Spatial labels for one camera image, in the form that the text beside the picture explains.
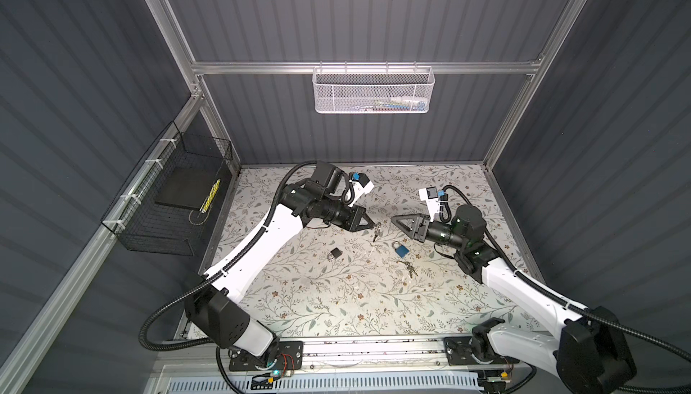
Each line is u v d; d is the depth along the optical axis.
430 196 0.68
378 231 0.72
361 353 0.75
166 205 0.72
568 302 0.44
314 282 0.87
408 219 0.69
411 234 0.68
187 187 0.76
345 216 0.63
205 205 0.68
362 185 0.65
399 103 0.92
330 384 0.77
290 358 0.72
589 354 0.40
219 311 0.39
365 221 0.69
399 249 0.94
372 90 1.24
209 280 0.41
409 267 0.91
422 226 0.66
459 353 0.73
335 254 0.94
